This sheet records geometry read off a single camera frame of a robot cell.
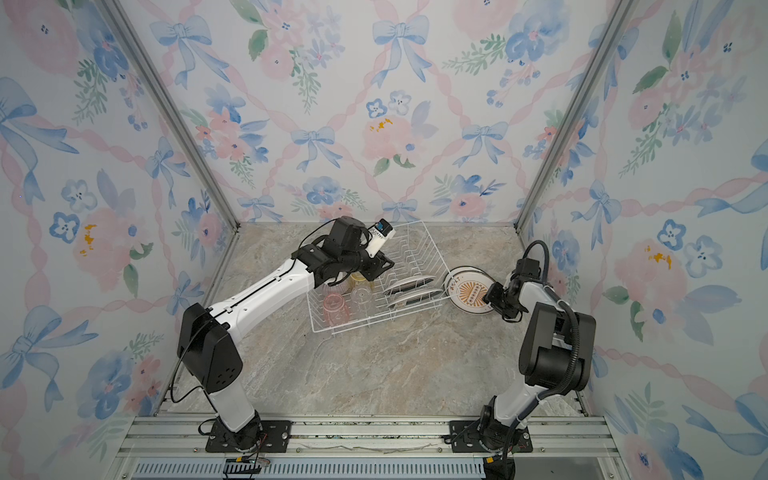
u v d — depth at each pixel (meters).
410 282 0.85
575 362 0.43
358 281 0.71
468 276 1.04
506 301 0.81
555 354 0.48
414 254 1.08
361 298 0.88
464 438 0.73
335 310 0.86
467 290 0.99
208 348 0.45
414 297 0.84
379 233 0.70
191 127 0.92
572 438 0.76
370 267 0.73
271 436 0.75
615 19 0.69
